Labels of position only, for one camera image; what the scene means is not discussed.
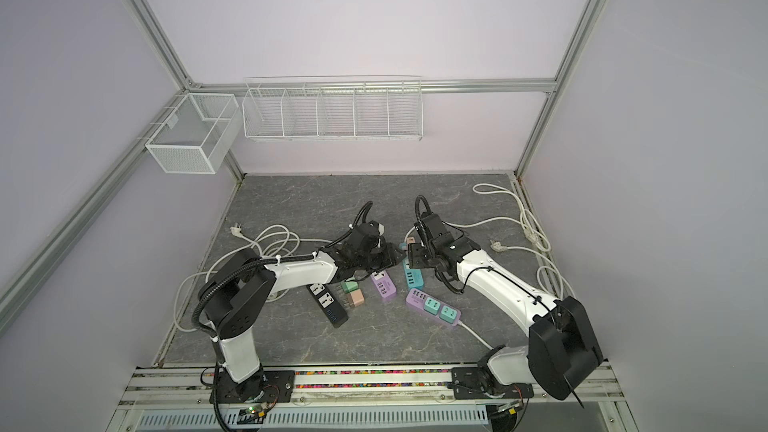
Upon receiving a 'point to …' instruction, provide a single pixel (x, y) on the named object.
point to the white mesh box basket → (197, 136)
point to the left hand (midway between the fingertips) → (405, 261)
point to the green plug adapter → (349, 286)
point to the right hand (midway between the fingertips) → (421, 254)
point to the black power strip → (330, 304)
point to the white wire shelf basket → (329, 108)
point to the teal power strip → (413, 276)
